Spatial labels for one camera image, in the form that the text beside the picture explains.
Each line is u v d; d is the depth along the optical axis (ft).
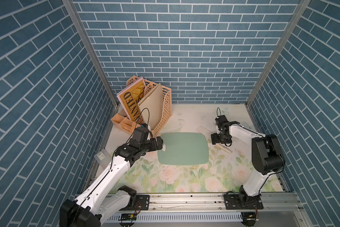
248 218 2.31
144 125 2.34
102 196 1.40
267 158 1.61
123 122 3.25
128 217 2.36
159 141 2.32
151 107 3.32
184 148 3.17
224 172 2.78
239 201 2.38
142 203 2.39
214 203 2.47
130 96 2.99
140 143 1.91
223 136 2.57
